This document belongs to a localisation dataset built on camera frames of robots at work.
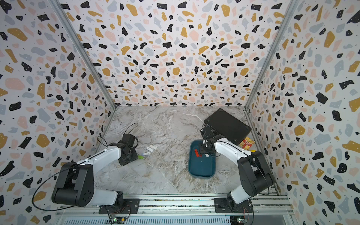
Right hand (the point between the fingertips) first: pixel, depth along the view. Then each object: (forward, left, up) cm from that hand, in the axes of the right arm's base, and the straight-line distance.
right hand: (203, 149), depth 91 cm
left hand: (-6, +45, -2) cm, 46 cm away
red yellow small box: (+7, -31, -3) cm, 32 cm away
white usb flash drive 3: (-3, -3, -4) cm, 5 cm away
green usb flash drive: (-5, +41, -3) cm, 41 cm away
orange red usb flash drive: (-1, +4, -3) cm, 5 cm away
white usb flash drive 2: (0, +36, -3) cm, 36 cm away
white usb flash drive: (+3, +35, -4) cm, 35 cm away
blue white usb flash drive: (-3, +39, -3) cm, 39 cm away
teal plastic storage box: (-11, +2, -4) cm, 12 cm away
